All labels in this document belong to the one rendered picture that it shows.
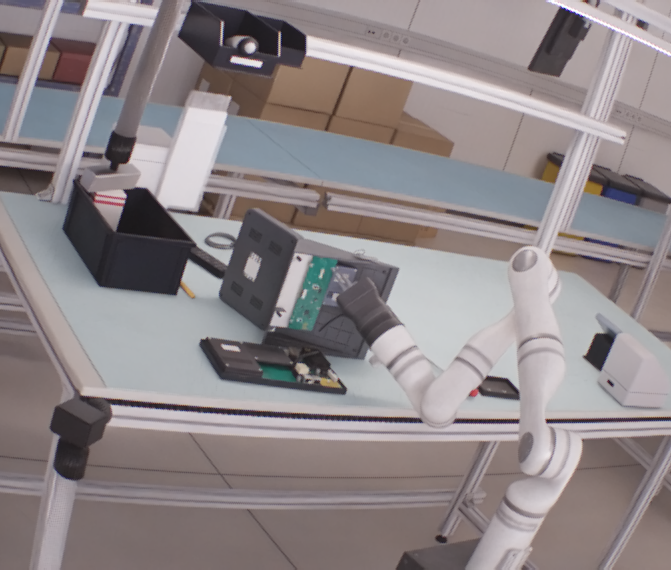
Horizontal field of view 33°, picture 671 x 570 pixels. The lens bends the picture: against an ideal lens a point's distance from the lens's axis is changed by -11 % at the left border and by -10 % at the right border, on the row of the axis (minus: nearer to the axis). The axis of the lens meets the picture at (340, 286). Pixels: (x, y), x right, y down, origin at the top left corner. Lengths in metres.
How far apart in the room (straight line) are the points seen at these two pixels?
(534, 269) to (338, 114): 3.84
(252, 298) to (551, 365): 0.68
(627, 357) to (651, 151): 6.38
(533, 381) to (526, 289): 0.22
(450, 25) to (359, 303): 5.32
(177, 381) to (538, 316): 0.66
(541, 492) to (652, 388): 0.88
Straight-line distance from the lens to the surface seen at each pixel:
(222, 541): 3.61
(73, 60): 5.98
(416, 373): 2.26
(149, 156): 2.71
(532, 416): 2.09
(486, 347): 2.28
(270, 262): 2.46
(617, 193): 8.51
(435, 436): 2.49
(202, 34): 2.61
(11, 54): 5.85
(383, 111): 6.20
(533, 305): 2.25
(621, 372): 2.89
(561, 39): 4.99
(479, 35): 7.70
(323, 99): 5.99
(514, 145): 8.19
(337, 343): 2.51
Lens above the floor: 1.92
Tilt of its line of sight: 19 degrees down
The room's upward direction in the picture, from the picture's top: 21 degrees clockwise
